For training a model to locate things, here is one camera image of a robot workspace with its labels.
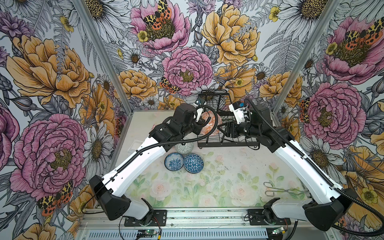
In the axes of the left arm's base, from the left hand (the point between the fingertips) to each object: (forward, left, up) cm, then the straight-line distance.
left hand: (198, 121), depth 71 cm
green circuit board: (-39, +22, -33) cm, 56 cm away
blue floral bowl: (-4, +14, -33) cm, 36 cm away
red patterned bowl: (-1, -5, -4) cm, 6 cm away
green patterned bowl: (+5, +7, -33) cm, 34 cm away
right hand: (-4, -11, -2) cm, 12 cm away
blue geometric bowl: (-7, +2, -30) cm, 31 cm away
